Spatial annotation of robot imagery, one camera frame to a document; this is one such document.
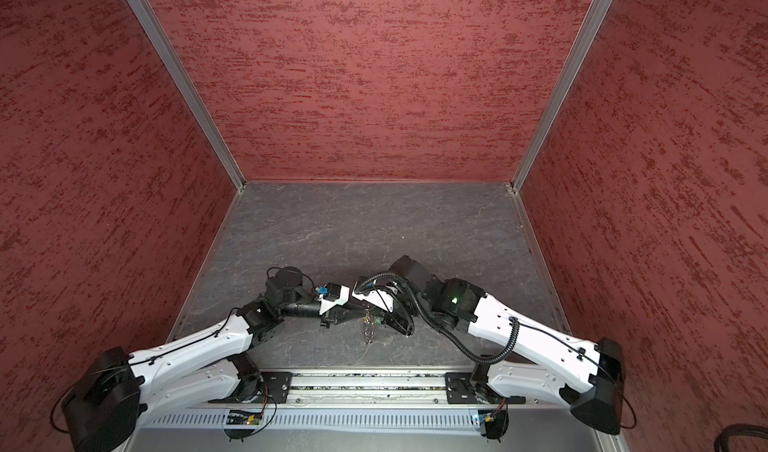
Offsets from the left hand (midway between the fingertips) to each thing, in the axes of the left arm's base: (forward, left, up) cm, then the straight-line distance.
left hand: (363, 313), depth 71 cm
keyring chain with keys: (-2, -2, +2) cm, 3 cm away
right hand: (-2, -3, +2) cm, 4 cm away
